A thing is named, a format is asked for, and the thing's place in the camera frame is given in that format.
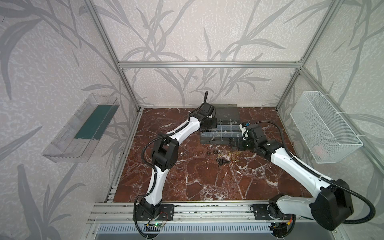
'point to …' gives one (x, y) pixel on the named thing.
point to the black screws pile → (222, 159)
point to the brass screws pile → (235, 155)
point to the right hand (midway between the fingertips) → (236, 137)
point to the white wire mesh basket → (329, 137)
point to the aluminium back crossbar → (211, 64)
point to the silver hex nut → (181, 153)
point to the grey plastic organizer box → (228, 125)
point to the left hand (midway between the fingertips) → (217, 120)
